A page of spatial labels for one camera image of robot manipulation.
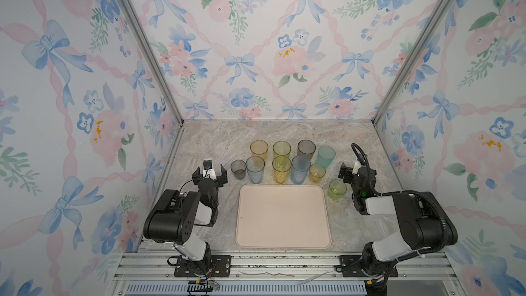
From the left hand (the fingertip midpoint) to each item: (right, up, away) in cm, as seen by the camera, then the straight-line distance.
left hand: (212, 165), depth 91 cm
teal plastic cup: (+51, +5, +2) cm, 52 cm away
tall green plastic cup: (+31, +8, 0) cm, 32 cm away
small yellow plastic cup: (+48, -4, +6) cm, 49 cm away
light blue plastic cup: (+19, -1, +7) cm, 20 cm away
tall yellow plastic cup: (+31, 0, +1) cm, 31 cm away
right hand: (+65, +1, +2) cm, 65 cm away
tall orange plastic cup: (+21, +8, +1) cm, 23 cm away
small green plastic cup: (+56, -10, +1) cm, 57 cm away
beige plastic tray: (+31, -21, -5) cm, 38 cm away
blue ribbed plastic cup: (+40, 0, +5) cm, 41 cm away
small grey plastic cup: (+11, -2, +8) cm, 14 cm away
